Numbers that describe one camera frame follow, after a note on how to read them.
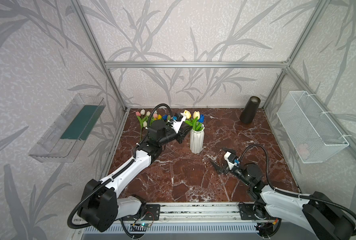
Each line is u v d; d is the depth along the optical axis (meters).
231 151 0.74
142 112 1.16
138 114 1.16
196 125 0.79
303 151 0.73
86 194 0.41
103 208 0.40
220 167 0.70
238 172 0.68
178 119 0.63
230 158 0.64
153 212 0.73
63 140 0.64
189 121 0.71
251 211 0.74
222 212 0.75
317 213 0.42
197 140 0.84
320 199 0.44
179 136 0.66
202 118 0.77
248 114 1.05
